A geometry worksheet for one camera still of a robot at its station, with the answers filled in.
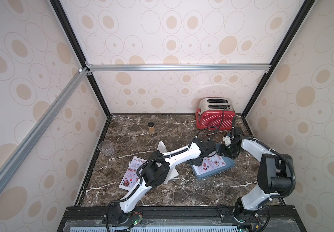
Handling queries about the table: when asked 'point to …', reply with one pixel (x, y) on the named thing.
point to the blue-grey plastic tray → (229, 163)
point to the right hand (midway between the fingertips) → (227, 154)
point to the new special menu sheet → (209, 163)
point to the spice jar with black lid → (151, 128)
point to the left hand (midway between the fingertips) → (196, 162)
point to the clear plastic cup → (106, 147)
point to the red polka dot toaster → (215, 113)
